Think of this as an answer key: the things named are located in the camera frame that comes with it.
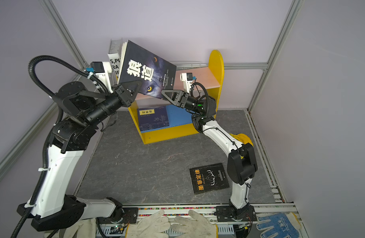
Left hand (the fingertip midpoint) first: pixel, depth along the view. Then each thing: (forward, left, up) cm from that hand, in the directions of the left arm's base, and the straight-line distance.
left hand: (140, 85), depth 49 cm
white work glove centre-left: (-35, +3, -56) cm, 66 cm away
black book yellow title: (-14, -27, -55) cm, 63 cm away
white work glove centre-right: (-37, -13, -56) cm, 69 cm away
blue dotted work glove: (-39, -60, -56) cm, 91 cm away
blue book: (+20, +5, -39) cm, 44 cm away
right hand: (+2, -5, -7) cm, 9 cm away
